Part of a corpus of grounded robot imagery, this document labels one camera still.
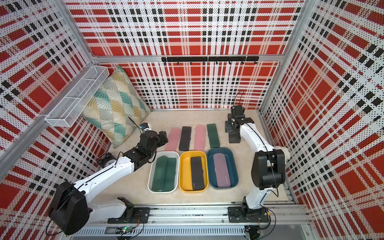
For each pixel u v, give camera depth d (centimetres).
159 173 85
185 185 83
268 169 47
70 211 40
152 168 84
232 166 87
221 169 89
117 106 89
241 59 88
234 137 89
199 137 104
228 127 83
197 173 86
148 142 61
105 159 85
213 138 105
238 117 71
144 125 72
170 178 84
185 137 105
